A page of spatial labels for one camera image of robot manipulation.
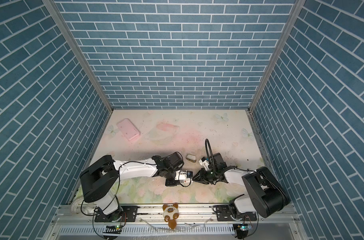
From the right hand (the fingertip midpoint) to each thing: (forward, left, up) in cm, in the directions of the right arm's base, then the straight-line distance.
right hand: (193, 178), depth 84 cm
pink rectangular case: (+32, +49, +2) cm, 59 cm away
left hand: (-1, +8, -2) cm, 8 cm away
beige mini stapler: (+12, +2, +2) cm, 12 cm away
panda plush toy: (-18, +10, +2) cm, 21 cm away
